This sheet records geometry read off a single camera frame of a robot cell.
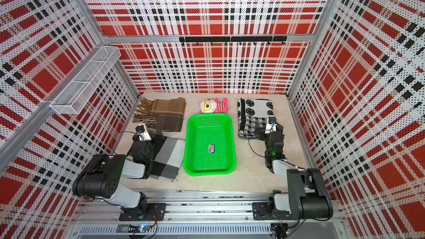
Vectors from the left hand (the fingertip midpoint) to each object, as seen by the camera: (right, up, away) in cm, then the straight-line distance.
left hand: (154, 126), depth 90 cm
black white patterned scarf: (+57, +8, +18) cm, 60 cm away
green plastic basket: (+31, -11, +5) cm, 33 cm away
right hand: (+63, +3, -2) cm, 63 cm away
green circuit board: (+3, -42, -21) cm, 47 cm away
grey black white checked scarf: (+8, -17, -1) cm, 18 cm away
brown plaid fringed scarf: (+2, +7, +18) cm, 19 cm away
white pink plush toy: (+29, +12, +16) cm, 35 cm away
